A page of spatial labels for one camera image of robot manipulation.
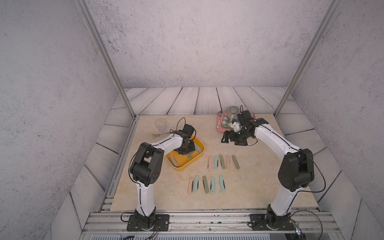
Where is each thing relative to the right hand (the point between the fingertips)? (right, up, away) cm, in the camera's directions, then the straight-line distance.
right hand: (228, 141), depth 88 cm
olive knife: (+6, -14, +7) cm, 16 cm away
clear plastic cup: (-45, +11, +23) cm, 52 cm away
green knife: (-18, -6, +13) cm, 23 cm away
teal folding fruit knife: (-19, -24, -1) cm, 30 cm away
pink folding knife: (+1, -13, +6) cm, 15 cm away
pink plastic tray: (+1, +17, +33) cm, 37 cm away
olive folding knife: (-3, -14, +7) cm, 15 cm away
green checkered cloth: (+4, +12, +25) cm, 28 cm away
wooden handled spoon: (-46, +2, +20) cm, 50 cm away
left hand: (-20, -7, +9) cm, 23 cm away
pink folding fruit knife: (-10, -14, +6) cm, 18 cm away
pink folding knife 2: (-22, -24, -3) cm, 33 cm away
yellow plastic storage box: (-26, -12, +4) cm, 29 cm away
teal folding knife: (-10, -24, -3) cm, 26 cm away
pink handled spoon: (-2, +9, +25) cm, 27 cm away
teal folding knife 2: (-4, -24, -3) cm, 25 cm away
